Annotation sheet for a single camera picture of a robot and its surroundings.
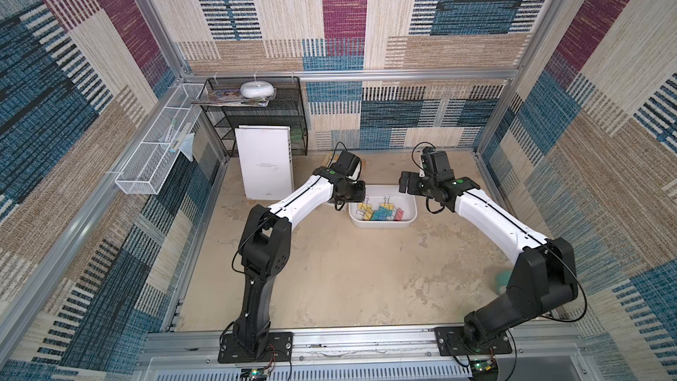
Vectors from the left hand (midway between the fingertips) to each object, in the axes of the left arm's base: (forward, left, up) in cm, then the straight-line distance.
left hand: (361, 193), depth 93 cm
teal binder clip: (-2, -8, -10) cm, 13 cm away
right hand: (+1, -16, +7) cm, 18 cm away
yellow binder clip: (-1, -3, -10) cm, 10 cm away
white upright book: (+8, +32, +9) cm, 35 cm away
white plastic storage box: (+2, -18, -8) cm, 20 cm away
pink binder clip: (-2, -15, -10) cm, 18 cm away
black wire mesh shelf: (+35, +29, +10) cm, 47 cm away
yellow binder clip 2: (+1, -11, -10) cm, 15 cm away
